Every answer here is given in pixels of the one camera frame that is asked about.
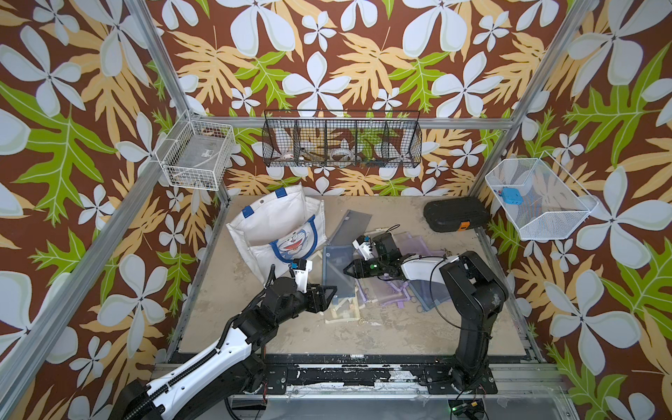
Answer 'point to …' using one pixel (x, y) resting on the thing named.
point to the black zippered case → (456, 214)
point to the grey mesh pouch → (353, 225)
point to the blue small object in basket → (512, 195)
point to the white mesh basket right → (542, 203)
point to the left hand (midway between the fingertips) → (330, 285)
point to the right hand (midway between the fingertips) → (346, 269)
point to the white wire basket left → (198, 154)
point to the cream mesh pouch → (345, 308)
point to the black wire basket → (341, 138)
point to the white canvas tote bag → (284, 227)
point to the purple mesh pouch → (392, 292)
